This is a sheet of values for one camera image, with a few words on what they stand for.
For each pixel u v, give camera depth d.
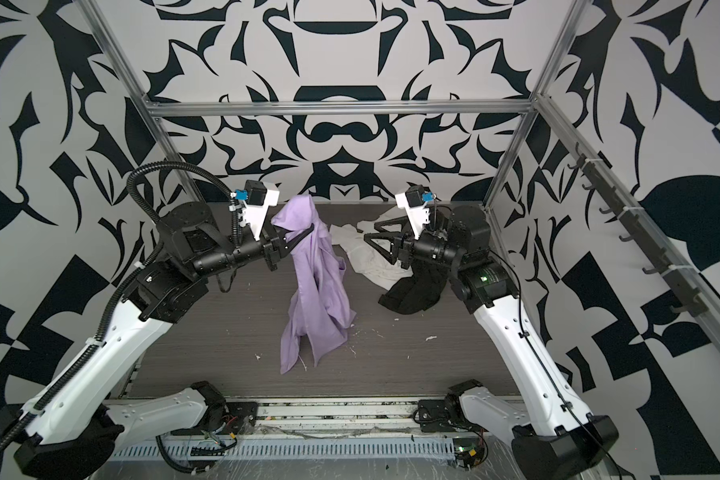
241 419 0.73
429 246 0.55
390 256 0.56
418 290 0.92
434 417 0.74
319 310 0.66
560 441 0.36
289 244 0.54
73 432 0.38
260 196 0.46
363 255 1.01
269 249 0.48
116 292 0.43
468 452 0.71
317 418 0.76
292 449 0.71
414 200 0.52
